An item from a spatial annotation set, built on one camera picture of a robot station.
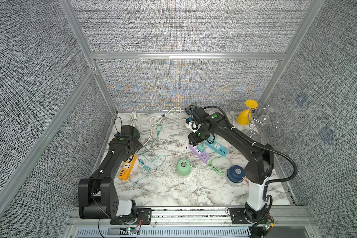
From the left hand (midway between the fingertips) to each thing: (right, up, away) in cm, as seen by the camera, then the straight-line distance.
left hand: (136, 147), depth 87 cm
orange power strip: (-6, -12, +1) cm, 14 cm away
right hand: (+33, +6, -3) cm, 34 cm away
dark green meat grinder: (+2, +9, -15) cm, 18 cm away
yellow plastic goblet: (+67, +19, +7) cm, 69 cm away
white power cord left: (-10, +19, +27) cm, 34 cm away
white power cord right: (+66, +17, +26) cm, 73 cm away
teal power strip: (+51, -2, +10) cm, 52 cm away
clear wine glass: (+81, +17, +11) cm, 84 cm away
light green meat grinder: (+27, -10, -7) cm, 30 cm away
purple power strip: (+40, -6, +6) cm, 41 cm away
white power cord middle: (+22, +24, +34) cm, 47 cm away
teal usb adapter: (+39, -1, +5) cm, 39 cm away
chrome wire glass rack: (+84, +11, +24) cm, 88 cm away
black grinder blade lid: (+34, +26, +30) cm, 52 cm away
